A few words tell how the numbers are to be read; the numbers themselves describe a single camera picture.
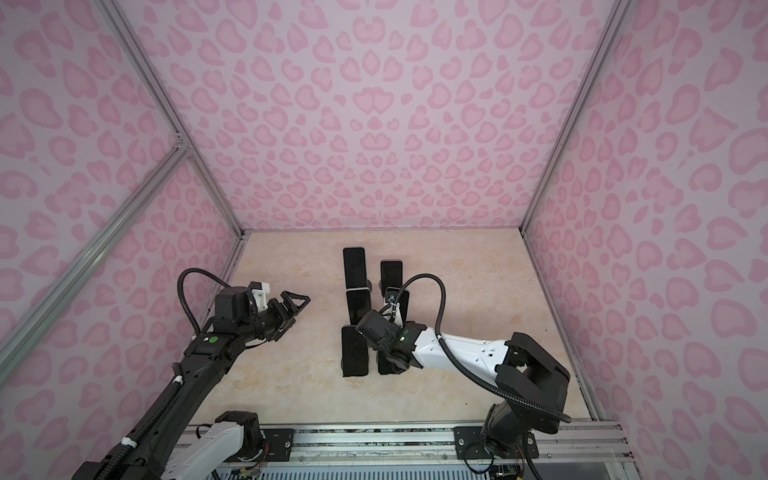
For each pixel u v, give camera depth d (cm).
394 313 73
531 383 43
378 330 63
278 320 70
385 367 82
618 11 69
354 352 84
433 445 75
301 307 73
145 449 41
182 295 60
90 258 63
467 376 44
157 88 80
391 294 74
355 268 95
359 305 98
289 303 71
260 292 74
